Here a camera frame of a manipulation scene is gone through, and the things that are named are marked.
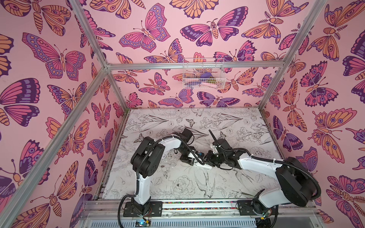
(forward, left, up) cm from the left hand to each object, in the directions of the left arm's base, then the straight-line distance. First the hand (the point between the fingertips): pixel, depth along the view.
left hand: (194, 157), depth 93 cm
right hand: (-4, -4, +7) cm, 9 cm away
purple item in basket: (+44, -8, +32) cm, 55 cm away
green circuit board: (-35, +28, -3) cm, 45 cm away
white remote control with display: (-7, -5, +1) cm, 9 cm away
